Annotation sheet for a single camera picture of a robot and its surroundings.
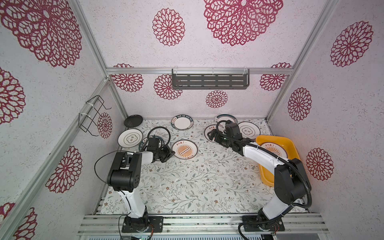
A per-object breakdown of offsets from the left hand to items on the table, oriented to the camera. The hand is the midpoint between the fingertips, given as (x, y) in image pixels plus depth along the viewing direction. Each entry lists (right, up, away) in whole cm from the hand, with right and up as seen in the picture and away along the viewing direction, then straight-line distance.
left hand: (175, 153), depth 98 cm
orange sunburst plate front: (+68, +3, +2) cm, 68 cm away
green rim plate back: (+3, +22, +20) cm, 30 cm away
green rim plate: (+39, +27, +23) cm, 53 cm away
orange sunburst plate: (+7, +2, +3) cm, 7 cm away
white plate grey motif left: (-34, +10, +11) cm, 37 cm away
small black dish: (-37, +24, +25) cm, 51 cm away
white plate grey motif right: (+55, +16, +15) cm, 59 cm away
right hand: (+24, +13, -9) cm, 29 cm away
